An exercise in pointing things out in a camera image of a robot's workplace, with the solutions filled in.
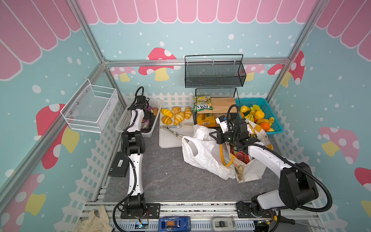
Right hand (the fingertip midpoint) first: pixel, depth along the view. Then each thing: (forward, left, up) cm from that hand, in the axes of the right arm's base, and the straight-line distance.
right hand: (210, 133), depth 84 cm
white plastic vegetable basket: (+23, +42, -13) cm, 49 cm away
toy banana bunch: (+23, -33, -10) cm, 42 cm away
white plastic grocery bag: (-15, +6, +6) cm, 17 cm away
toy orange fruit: (+12, -39, -8) cm, 42 cm away
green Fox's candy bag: (+24, +4, +2) cm, 24 cm away
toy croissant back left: (+31, +30, -15) cm, 46 cm away
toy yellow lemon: (+21, -37, -7) cm, 44 cm away
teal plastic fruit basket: (+26, -47, -11) cm, 55 cm away
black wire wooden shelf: (+33, -12, -2) cm, 35 cm away
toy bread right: (+31, +14, -15) cm, 38 cm away
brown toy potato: (+30, +39, -11) cm, 50 cm away
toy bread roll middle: (+33, +23, -14) cm, 43 cm away
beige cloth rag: (-42, +61, -17) cm, 75 cm away
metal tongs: (+16, +30, -15) cm, 37 cm away
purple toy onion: (+33, +44, -12) cm, 57 cm away
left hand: (+24, +50, -12) cm, 57 cm away
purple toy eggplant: (+19, +44, -13) cm, 49 cm away
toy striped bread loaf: (+25, +20, -14) cm, 35 cm away
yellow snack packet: (+18, -1, -10) cm, 21 cm away
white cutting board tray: (+8, +28, -19) cm, 35 cm away
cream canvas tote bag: (-21, -16, 0) cm, 26 cm away
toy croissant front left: (+23, +30, -14) cm, 40 cm away
